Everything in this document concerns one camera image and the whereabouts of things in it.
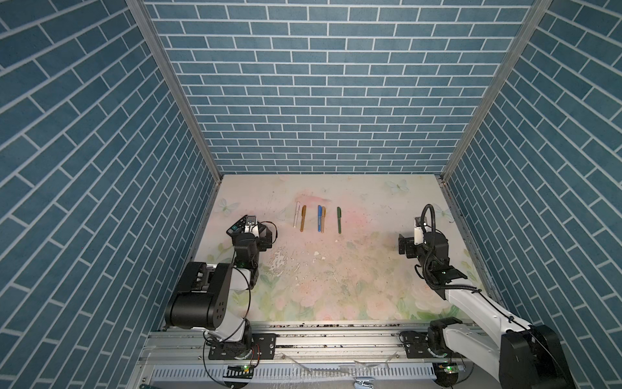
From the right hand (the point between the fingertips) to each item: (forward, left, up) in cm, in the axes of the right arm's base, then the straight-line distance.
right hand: (413, 231), depth 87 cm
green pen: (+12, +27, -11) cm, 31 cm away
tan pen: (+11, +43, -11) cm, 46 cm away
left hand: (-1, +60, -3) cm, 60 cm away
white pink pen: (+15, +46, -11) cm, 49 cm away
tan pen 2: (+11, +34, -11) cm, 38 cm away
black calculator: (+2, +69, -8) cm, 70 cm away
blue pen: (+11, +36, -11) cm, 39 cm away
